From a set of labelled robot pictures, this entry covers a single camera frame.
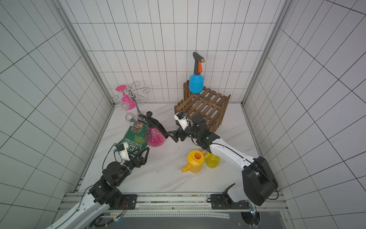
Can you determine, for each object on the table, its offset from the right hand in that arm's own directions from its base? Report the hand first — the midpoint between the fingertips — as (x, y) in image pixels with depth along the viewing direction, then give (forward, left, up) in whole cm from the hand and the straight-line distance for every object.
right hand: (167, 129), depth 77 cm
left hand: (-10, +13, -8) cm, 18 cm away
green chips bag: (+3, +24, -16) cm, 29 cm away
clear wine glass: (+10, +26, -3) cm, 28 cm away
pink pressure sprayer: (+4, +11, -15) cm, 19 cm away
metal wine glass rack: (+20, +25, +6) cm, 32 cm away
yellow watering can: (-12, -16, -11) cm, 23 cm away
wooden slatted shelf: (+27, -28, -8) cm, 40 cm away
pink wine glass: (+24, +32, 0) cm, 40 cm away
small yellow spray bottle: (-11, -26, -14) cm, 31 cm away
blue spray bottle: (+27, -15, +11) cm, 32 cm away
